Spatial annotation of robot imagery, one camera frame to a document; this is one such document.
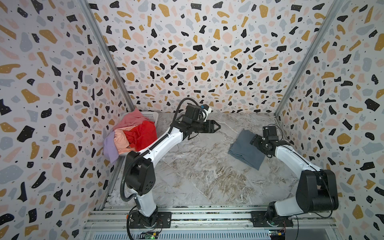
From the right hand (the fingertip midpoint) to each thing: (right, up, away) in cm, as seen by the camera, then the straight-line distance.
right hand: (253, 139), depth 92 cm
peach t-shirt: (-77, 0, -9) cm, 77 cm away
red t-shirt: (-68, +2, -2) cm, 68 cm away
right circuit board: (+4, -44, -21) cm, 49 cm away
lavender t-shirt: (-84, -5, -7) cm, 85 cm away
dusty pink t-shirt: (-78, +14, +12) cm, 80 cm away
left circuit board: (-57, -43, -22) cm, 74 cm away
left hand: (-24, +9, -13) cm, 29 cm away
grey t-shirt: (-5, -7, +8) cm, 12 cm away
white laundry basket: (-69, +16, +17) cm, 73 cm away
